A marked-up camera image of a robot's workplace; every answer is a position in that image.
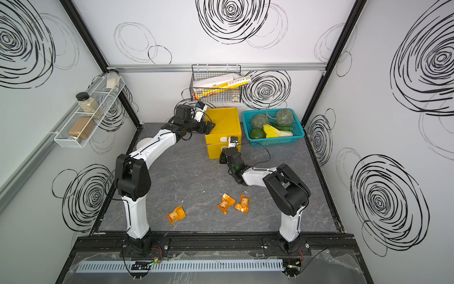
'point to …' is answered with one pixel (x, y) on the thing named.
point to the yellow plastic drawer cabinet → (227, 124)
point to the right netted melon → (284, 117)
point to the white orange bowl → (142, 141)
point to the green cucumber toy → (279, 128)
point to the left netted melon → (259, 120)
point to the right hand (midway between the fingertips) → (225, 148)
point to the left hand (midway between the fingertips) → (207, 121)
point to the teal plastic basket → (298, 131)
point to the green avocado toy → (257, 133)
